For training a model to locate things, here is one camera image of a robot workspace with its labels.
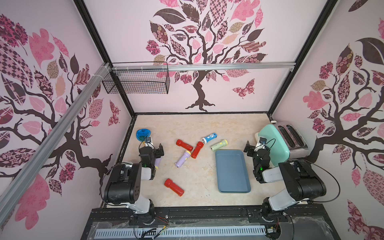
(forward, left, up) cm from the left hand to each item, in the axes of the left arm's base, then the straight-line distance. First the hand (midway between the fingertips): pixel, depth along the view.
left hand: (154, 147), depth 95 cm
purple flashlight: (-9, -3, -2) cm, 10 cm away
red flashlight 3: (-23, -12, -2) cm, 26 cm away
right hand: (0, -65, +5) cm, 65 cm away
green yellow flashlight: (+2, -43, -2) cm, 43 cm away
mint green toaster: (-6, -77, +13) cm, 78 cm away
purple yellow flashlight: (-5, -21, -2) cm, 22 cm away
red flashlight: (+4, -17, -1) cm, 17 cm away
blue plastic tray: (-16, -49, -5) cm, 52 cm away
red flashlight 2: (0, -28, -3) cm, 28 cm away
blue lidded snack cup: (+7, +8, +5) cm, 12 cm away
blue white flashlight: (+6, -34, -2) cm, 34 cm away
